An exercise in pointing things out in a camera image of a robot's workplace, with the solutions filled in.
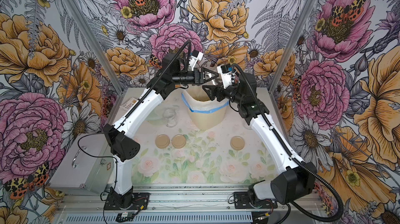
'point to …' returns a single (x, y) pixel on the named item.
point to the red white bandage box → (128, 104)
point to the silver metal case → (89, 164)
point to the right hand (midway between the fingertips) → (209, 86)
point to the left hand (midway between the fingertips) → (215, 80)
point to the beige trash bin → (205, 121)
